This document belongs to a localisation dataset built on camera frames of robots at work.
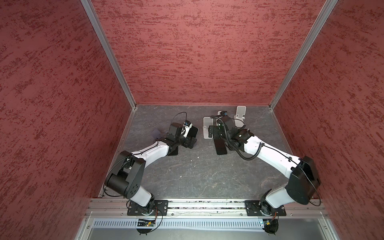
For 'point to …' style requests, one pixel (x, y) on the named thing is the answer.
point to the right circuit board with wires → (271, 227)
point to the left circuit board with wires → (148, 222)
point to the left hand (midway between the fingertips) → (189, 139)
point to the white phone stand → (239, 118)
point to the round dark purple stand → (156, 134)
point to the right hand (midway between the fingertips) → (214, 131)
